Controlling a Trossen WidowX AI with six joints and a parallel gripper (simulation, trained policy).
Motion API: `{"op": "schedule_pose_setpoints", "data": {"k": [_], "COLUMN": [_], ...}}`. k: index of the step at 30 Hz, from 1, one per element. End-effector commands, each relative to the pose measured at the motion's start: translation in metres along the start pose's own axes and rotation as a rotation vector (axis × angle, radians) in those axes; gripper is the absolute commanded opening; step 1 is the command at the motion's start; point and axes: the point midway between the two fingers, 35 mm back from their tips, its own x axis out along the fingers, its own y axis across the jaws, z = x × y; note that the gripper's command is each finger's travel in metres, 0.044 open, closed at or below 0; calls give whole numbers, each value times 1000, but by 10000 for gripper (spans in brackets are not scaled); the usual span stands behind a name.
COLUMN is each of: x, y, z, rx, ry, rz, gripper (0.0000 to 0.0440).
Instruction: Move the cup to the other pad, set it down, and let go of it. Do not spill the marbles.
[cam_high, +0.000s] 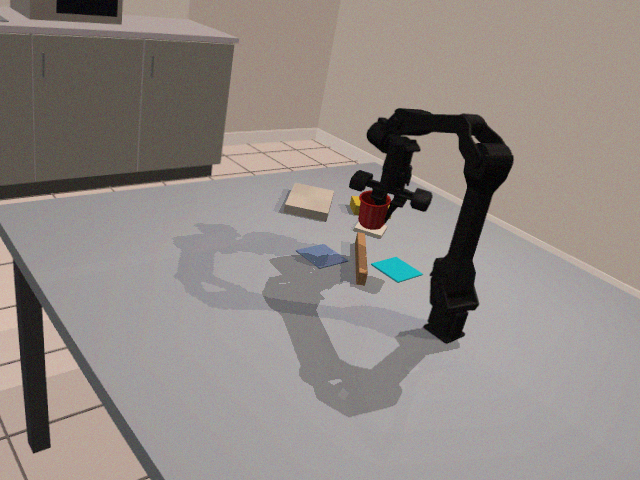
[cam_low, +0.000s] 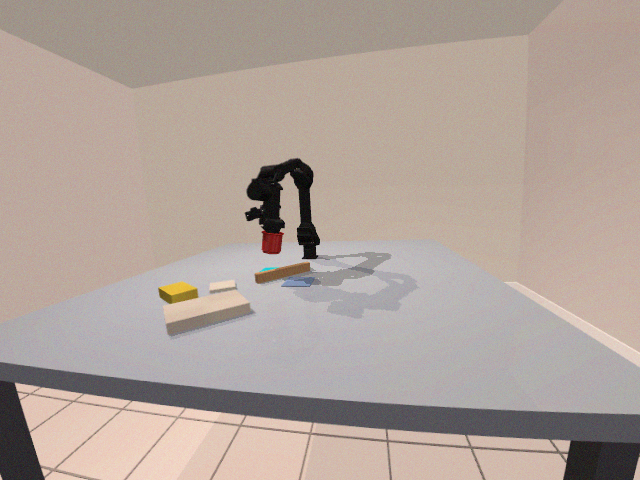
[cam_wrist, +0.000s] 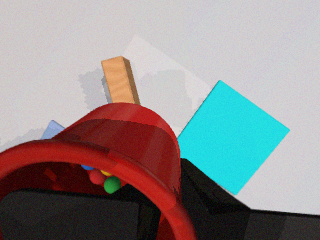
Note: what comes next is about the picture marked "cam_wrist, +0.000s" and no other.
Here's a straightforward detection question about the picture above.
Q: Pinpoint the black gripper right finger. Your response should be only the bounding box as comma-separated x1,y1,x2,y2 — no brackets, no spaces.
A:
180,158,320,240

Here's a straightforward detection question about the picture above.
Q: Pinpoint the green marble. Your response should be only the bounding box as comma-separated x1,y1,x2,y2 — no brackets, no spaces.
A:
104,176,121,194

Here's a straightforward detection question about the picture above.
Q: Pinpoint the red cup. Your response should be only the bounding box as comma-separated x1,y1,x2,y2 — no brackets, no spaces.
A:
0,102,198,240

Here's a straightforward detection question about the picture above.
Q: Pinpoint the red marble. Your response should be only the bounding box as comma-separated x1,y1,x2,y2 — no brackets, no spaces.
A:
89,169,107,185

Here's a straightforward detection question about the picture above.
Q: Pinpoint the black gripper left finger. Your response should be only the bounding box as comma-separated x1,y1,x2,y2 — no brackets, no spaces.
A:
0,183,161,240

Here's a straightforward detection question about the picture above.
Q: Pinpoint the wooden plank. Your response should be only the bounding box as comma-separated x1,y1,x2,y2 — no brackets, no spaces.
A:
101,56,141,105

